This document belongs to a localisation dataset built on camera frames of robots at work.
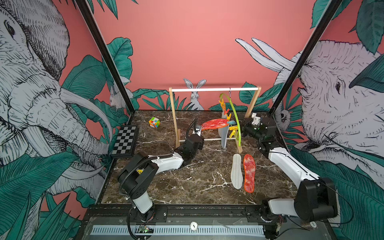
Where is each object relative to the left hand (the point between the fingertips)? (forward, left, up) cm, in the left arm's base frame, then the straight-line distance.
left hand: (200, 132), depth 89 cm
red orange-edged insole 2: (-1, -8, +9) cm, 12 cm away
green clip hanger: (+38, -25, -10) cm, 46 cm away
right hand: (-1, -16, +14) cm, 22 cm away
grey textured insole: (-23, -21, -15) cm, 35 cm away
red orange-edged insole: (-20, -29, -14) cm, 38 cm away
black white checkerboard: (+1, +49, -11) cm, 51 cm away
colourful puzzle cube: (+18, +32, -10) cm, 38 cm away
